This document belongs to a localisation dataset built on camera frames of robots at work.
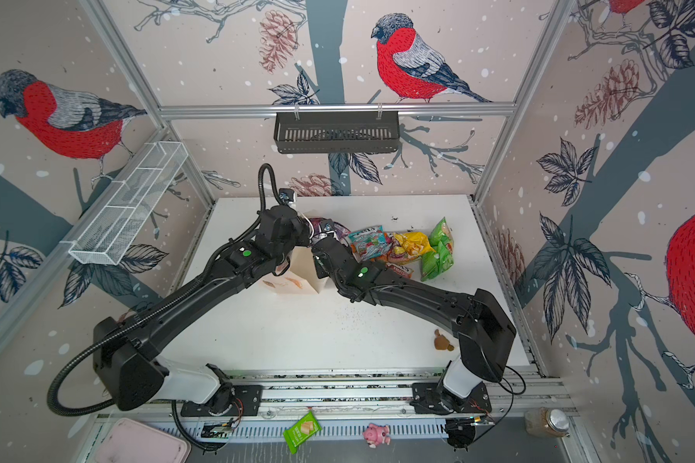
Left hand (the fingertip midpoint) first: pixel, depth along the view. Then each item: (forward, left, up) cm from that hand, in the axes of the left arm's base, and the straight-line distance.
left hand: (300, 218), depth 77 cm
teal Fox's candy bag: (+8, -20, -23) cm, 31 cm away
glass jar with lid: (-45, -57, -19) cm, 75 cm away
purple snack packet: (-6, -6, +4) cm, 10 cm away
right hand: (-5, -5, -9) cm, 11 cm away
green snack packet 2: (-45, -1, -28) cm, 53 cm away
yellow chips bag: (+5, -34, -19) cm, 39 cm away
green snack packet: (-1, -43, -19) cm, 47 cm away
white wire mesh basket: (-5, +47, +1) cm, 48 cm away
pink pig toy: (-46, -19, -26) cm, 56 cm away
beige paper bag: (-14, -1, -6) cm, 16 cm away
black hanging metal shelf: (+44, -8, -2) cm, 45 cm away
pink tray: (-46, +41, -29) cm, 68 cm away
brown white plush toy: (-25, -40, -27) cm, 54 cm away
